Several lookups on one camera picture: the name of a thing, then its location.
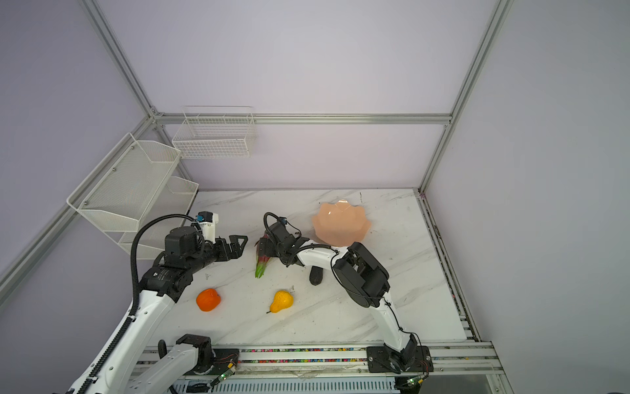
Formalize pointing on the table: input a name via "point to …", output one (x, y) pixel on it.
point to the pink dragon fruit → (262, 262)
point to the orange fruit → (208, 300)
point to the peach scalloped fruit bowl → (341, 224)
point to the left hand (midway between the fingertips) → (234, 243)
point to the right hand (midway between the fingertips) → (262, 251)
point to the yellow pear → (282, 300)
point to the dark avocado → (316, 275)
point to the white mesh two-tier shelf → (139, 180)
